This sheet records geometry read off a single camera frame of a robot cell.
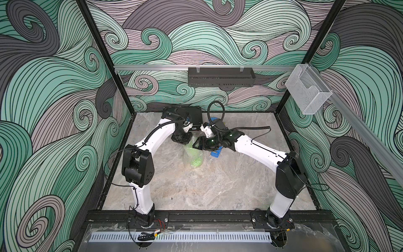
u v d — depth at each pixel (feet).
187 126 2.54
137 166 1.58
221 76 3.15
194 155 2.78
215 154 3.09
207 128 2.53
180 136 2.42
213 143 2.32
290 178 1.56
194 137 2.57
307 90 2.69
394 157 1.68
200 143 2.43
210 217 2.45
